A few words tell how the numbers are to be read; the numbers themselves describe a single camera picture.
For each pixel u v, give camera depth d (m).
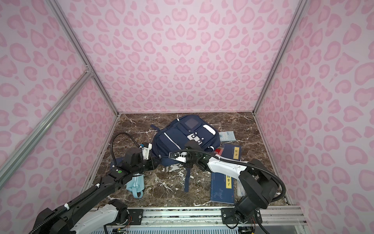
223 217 0.73
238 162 0.46
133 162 0.63
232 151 0.95
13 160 0.52
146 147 0.75
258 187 0.43
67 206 0.43
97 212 0.57
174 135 0.98
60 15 0.71
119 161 0.93
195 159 0.65
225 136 1.03
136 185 0.81
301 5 0.69
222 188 0.82
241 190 0.81
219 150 0.98
